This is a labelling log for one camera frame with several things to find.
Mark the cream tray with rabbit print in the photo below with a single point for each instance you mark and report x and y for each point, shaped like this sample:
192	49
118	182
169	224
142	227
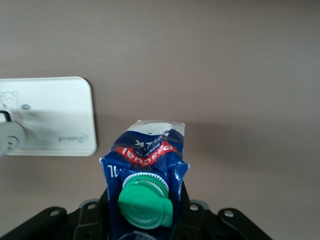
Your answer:
50	120

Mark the blue milk carton green cap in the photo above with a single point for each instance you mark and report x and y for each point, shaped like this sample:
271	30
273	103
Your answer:
150	155

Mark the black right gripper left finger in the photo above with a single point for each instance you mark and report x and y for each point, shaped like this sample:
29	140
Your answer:
82	225

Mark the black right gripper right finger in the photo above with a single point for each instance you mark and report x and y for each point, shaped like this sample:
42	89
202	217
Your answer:
200	225

